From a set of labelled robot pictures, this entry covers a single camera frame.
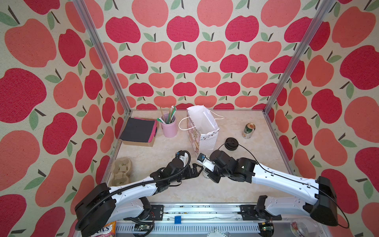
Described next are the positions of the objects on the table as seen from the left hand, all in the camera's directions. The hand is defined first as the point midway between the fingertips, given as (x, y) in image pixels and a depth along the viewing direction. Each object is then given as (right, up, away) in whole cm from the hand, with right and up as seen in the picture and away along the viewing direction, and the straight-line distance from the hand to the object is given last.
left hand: (201, 172), depth 78 cm
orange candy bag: (-44, -23, -11) cm, 51 cm away
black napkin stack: (-45, +21, +29) cm, 57 cm away
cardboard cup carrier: (-47, 0, +8) cm, 47 cm away
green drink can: (+33, +22, +19) cm, 44 cm away
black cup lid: (+22, +15, +21) cm, 34 cm away
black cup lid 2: (+22, +11, +18) cm, 30 cm away
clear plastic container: (+50, -24, -8) cm, 56 cm away
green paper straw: (-18, +33, +18) cm, 42 cm away
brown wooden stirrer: (-25, +33, +19) cm, 46 cm away
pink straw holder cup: (-19, +23, +18) cm, 35 cm away
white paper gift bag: (+3, +22, +24) cm, 33 cm away
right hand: (+4, +3, -2) cm, 5 cm away
